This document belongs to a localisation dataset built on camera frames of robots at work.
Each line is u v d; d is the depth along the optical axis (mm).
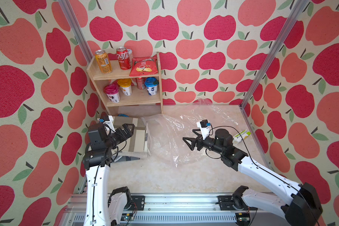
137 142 865
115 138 591
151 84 925
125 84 916
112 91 862
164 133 920
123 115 1010
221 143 575
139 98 978
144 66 777
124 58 749
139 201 744
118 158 874
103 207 397
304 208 387
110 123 626
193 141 641
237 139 958
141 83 976
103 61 729
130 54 840
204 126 630
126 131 624
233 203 674
